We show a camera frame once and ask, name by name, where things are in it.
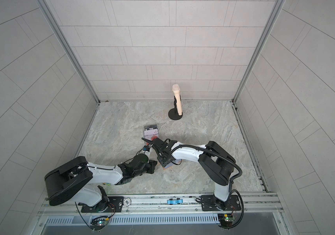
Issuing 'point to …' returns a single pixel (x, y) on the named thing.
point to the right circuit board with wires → (227, 220)
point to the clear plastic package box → (151, 132)
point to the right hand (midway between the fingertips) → (165, 161)
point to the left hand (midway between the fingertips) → (160, 163)
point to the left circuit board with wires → (99, 223)
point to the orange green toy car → (108, 184)
